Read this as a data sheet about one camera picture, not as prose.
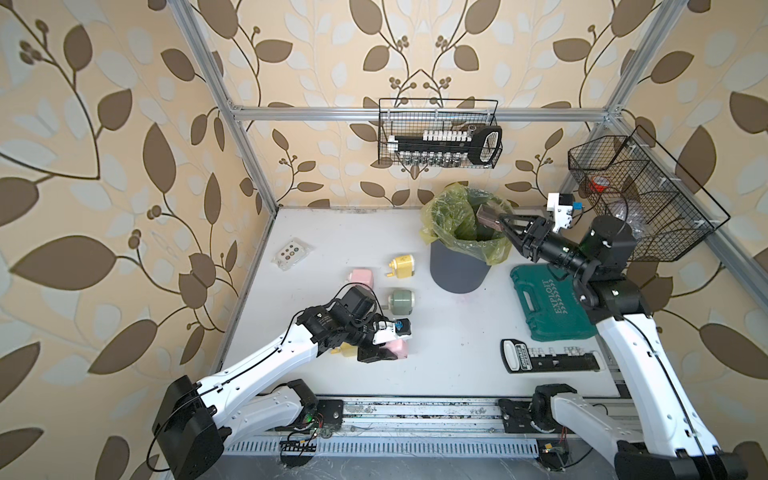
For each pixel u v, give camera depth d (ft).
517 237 1.87
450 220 2.70
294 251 3.44
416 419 2.47
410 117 2.99
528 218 1.88
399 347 2.27
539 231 1.80
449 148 2.77
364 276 3.10
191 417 1.28
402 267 3.16
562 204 1.93
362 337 2.09
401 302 2.84
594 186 2.70
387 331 2.10
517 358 2.71
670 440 1.20
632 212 2.32
